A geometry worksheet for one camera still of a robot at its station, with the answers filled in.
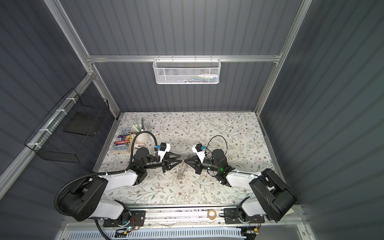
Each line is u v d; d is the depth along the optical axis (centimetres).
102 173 51
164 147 69
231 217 73
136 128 99
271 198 43
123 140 102
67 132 73
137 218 73
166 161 71
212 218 74
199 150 70
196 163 73
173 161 74
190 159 76
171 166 74
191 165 77
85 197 43
